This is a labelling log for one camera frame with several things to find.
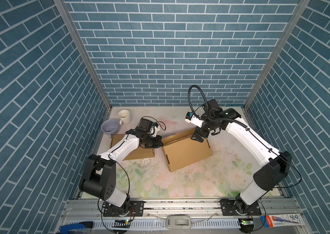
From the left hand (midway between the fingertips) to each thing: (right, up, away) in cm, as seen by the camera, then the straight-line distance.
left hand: (163, 143), depth 86 cm
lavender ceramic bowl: (-40, +9, +19) cm, 45 cm away
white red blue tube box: (+57, -34, -17) cm, 69 cm away
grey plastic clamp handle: (+9, -34, -18) cm, 40 cm away
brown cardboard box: (+12, -5, +4) cm, 14 cm away
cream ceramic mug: (-27, +16, +15) cm, 35 cm away
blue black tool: (-35, -35, -19) cm, 53 cm away
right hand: (+18, +10, -6) cm, 21 cm away
